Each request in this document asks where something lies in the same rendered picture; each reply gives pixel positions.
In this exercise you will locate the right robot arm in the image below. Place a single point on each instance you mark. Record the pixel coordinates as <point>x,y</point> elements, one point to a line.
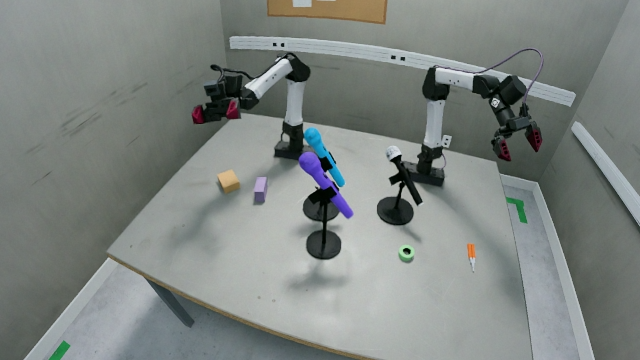
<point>292,125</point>

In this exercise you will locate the purple box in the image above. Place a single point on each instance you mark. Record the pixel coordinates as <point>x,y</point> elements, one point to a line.
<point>260,190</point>

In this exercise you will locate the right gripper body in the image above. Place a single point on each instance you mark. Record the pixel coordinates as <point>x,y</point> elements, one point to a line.
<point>218,107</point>

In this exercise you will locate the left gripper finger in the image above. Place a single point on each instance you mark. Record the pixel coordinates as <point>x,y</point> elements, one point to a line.
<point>505,155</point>
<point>532,138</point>

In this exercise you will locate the black microphone with white head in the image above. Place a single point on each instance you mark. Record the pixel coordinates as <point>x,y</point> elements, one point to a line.
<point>394,155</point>

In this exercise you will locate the light blue microphone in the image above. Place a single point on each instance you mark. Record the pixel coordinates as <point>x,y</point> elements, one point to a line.
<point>313,138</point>

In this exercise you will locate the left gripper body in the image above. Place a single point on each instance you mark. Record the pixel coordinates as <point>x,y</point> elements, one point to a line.
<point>501,118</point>

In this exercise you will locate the light green ring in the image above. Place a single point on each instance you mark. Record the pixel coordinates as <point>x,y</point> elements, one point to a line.
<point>403,256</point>

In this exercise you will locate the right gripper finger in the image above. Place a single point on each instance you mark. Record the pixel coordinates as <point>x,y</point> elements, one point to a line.
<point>198,115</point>
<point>232,111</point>

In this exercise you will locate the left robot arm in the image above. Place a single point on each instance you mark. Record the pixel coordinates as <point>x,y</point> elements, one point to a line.
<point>511,89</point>

